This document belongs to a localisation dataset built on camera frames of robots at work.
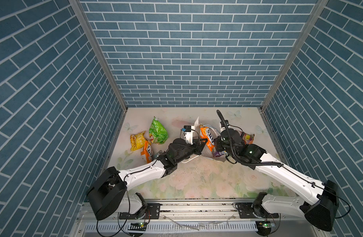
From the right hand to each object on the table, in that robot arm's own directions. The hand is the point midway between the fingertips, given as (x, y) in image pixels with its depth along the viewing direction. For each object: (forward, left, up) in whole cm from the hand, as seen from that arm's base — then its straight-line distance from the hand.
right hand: (219, 137), depth 78 cm
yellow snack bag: (+4, +51, -17) cm, 54 cm away
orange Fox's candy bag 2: (-1, +8, +5) cm, 9 cm away
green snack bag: (+8, +37, -11) cm, 40 cm away
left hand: (-5, +5, +2) cm, 7 cm away
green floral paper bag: (+2, +5, -18) cm, 19 cm away
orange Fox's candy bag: (-6, +40, -12) cm, 42 cm away
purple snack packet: (-1, -1, -16) cm, 16 cm away
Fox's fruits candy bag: (+12, -22, -16) cm, 30 cm away
